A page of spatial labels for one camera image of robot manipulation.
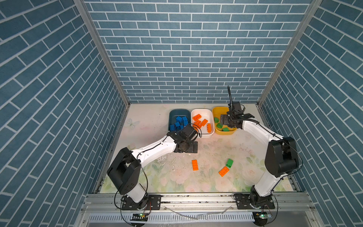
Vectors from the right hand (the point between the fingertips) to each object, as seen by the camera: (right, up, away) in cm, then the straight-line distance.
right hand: (227, 117), depth 94 cm
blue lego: (-28, -4, +11) cm, 30 cm away
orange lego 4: (-5, -33, -10) cm, 34 cm away
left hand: (-25, -19, -9) cm, 32 cm away
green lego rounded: (+1, -9, +8) cm, 12 cm away
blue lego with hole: (-34, -1, +13) cm, 36 cm away
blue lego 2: (-34, -5, +8) cm, 35 cm away
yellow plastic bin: (-3, +4, +17) cm, 18 cm away
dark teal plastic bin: (-37, +3, +14) cm, 40 cm away
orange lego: (-14, -4, +13) cm, 20 cm away
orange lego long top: (-11, -8, +10) cm, 16 cm away
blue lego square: (-29, -2, +13) cm, 31 cm away
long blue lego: (-38, -7, +7) cm, 39 cm away
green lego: (-1, -28, -9) cm, 29 cm away
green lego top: (-3, -6, +11) cm, 13 cm away
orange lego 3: (-22, -29, -8) cm, 38 cm away
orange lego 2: (-19, -4, +12) cm, 23 cm away
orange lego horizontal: (-19, 0, +15) cm, 25 cm away
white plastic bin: (-11, +3, +16) cm, 20 cm away
